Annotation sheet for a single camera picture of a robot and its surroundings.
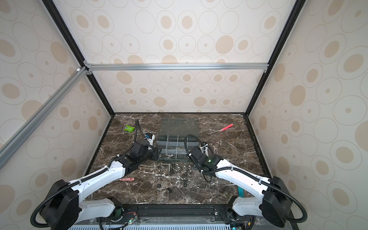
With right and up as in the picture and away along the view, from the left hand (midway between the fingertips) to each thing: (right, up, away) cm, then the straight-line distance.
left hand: (162, 147), depth 84 cm
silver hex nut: (+9, -14, +6) cm, 18 cm away
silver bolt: (+3, -13, +6) cm, 15 cm away
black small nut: (-2, -22, -1) cm, 22 cm away
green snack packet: (-30, +11, +25) cm, 40 cm away
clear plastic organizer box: (+3, +3, +23) cm, 23 cm away
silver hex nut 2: (+13, -13, +6) cm, 20 cm away
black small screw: (+5, -24, -2) cm, 25 cm away
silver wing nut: (+3, -7, +11) cm, 13 cm away
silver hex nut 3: (+16, -13, +6) cm, 22 cm away
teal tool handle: (+46, -26, -2) cm, 52 cm away
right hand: (+22, -8, -2) cm, 24 cm away
